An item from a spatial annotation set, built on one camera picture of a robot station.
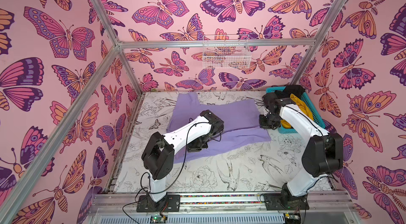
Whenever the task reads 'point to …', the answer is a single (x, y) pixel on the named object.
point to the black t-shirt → (296, 90)
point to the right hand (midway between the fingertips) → (261, 126)
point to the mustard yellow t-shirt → (302, 108)
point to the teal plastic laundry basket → (317, 118)
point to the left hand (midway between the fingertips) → (195, 151)
